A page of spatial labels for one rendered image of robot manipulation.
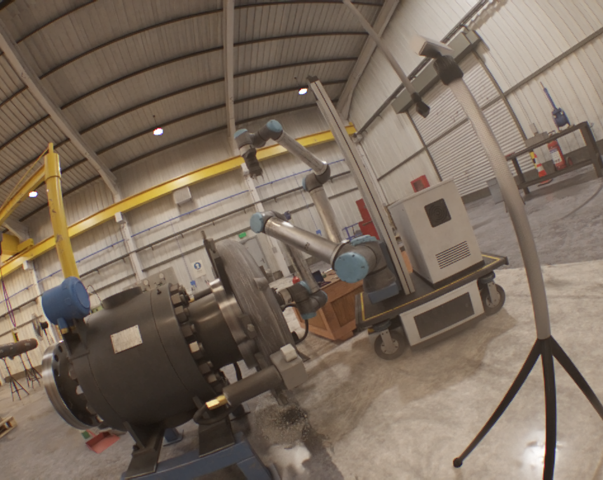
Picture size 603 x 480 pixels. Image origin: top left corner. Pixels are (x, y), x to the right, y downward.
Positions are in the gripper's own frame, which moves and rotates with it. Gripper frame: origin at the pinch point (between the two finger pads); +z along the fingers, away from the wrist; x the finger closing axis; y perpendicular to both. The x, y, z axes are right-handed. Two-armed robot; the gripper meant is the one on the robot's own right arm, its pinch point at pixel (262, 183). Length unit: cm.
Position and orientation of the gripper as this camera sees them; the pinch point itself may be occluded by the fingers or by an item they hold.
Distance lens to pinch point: 155.6
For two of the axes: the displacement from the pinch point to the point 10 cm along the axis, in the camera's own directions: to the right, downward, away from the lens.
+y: -3.3, 1.7, 9.3
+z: 3.9, 9.2, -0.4
